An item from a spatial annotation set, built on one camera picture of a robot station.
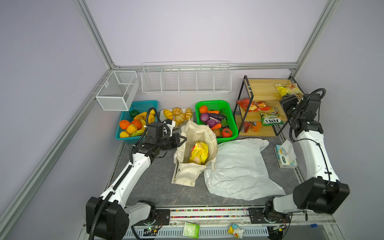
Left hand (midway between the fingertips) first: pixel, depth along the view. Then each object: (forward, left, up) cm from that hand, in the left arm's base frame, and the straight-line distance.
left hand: (186, 140), depth 76 cm
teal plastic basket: (+45, +37, -17) cm, 60 cm away
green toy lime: (+41, +42, -20) cm, 62 cm away
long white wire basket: (+53, -1, +2) cm, 53 cm away
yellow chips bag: (-5, -6, -6) cm, 9 cm away
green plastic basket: (+42, -24, -16) cm, 51 cm away
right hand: (+13, -51, +14) cm, 55 cm away
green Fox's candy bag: (+16, -52, -4) cm, 55 cm away
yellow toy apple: (+19, +36, -11) cm, 42 cm away
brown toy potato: (+18, -20, -19) cm, 33 cm away
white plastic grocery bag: (-10, -30, -21) cm, 38 cm away
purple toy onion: (+31, -12, -17) cm, 37 cm away
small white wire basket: (+44, +47, -1) cm, 65 cm away
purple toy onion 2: (+26, -17, -18) cm, 36 cm away
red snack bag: (+20, -41, +3) cm, 45 cm away
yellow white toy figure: (-38, -20, -19) cm, 47 cm away
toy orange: (+23, +42, -11) cm, 49 cm away
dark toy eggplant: (+32, -23, -20) cm, 44 cm away
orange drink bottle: (+18, -48, -18) cm, 54 cm away
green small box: (-36, 0, -20) cm, 42 cm away
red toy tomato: (+16, -26, -17) cm, 35 cm away
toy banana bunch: (+33, +33, -16) cm, 50 cm away
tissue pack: (-4, -58, -17) cm, 61 cm away
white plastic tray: (+39, +14, -20) cm, 46 cm away
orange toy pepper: (+37, -12, -16) cm, 42 cm away
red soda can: (+18, -39, -15) cm, 45 cm away
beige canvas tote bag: (-14, +1, -7) cm, 16 cm away
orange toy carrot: (+23, -21, -19) cm, 36 cm away
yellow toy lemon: (+16, +41, -13) cm, 46 cm away
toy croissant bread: (+33, +6, -20) cm, 39 cm away
